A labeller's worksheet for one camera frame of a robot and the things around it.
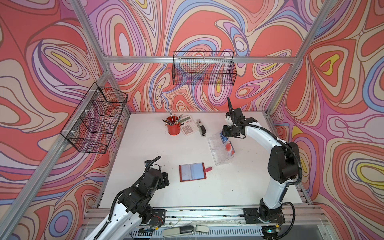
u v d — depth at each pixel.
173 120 1.02
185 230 0.66
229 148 0.88
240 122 0.69
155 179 0.58
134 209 0.52
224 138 0.94
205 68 0.96
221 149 0.93
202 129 1.04
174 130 1.06
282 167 0.50
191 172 0.88
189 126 1.08
